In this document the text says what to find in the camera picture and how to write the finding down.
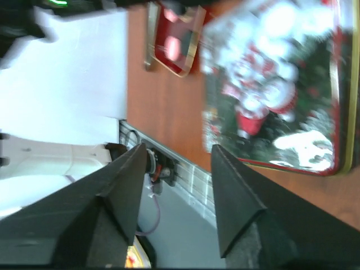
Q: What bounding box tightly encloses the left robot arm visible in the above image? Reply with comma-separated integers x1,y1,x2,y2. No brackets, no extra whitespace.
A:
1,1,128,218

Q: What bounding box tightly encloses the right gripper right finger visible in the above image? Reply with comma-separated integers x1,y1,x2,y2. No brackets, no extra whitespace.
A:
211,145,359,269

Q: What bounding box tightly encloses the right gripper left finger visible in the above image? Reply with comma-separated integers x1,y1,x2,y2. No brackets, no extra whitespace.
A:
1,144,147,267

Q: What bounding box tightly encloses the dark red tray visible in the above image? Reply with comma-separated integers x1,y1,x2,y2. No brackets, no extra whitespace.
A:
146,2,206,78

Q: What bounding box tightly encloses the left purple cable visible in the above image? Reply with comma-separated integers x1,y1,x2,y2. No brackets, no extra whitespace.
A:
134,184,161,236

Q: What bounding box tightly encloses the pink cookie lower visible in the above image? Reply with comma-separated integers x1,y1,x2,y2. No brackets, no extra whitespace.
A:
164,36,181,61

